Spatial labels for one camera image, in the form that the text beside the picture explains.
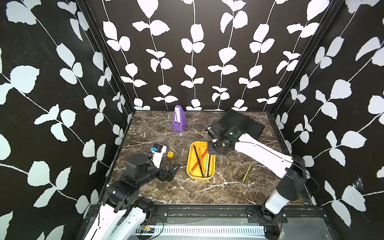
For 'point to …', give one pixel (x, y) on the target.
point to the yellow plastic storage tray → (192, 161)
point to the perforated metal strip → (204, 230)
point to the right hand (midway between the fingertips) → (208, 148)
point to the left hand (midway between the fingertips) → (173, 160)
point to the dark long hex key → (194, 146)
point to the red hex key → (199, 160)
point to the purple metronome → (180, 120)
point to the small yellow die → (170, 154)
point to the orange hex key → (202, 162)
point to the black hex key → (209, 164)
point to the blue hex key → (206, 163)
